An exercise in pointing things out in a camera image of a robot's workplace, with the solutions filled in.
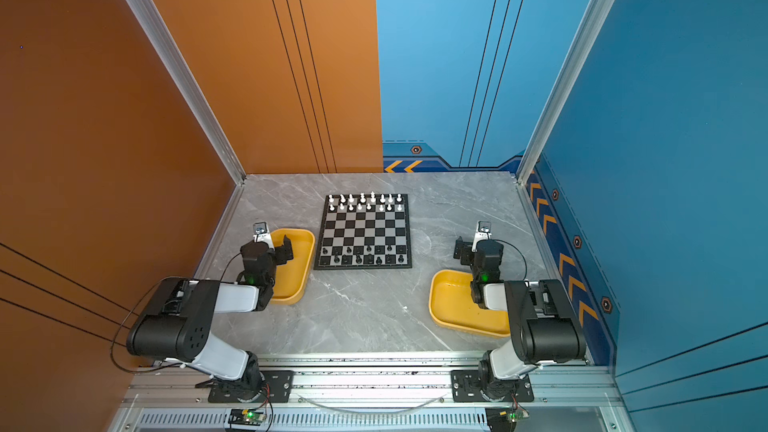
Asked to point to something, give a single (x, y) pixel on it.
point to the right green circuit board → (504, 419)
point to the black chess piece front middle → (368, 259)
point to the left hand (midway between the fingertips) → (270, 236)
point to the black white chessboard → (359, 232)
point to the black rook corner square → (325, 260)
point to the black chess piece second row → (368, 249)
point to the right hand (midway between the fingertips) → (474, 239)
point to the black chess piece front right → (378, 261)
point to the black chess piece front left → (358, 260)
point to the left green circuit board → (248, 416)
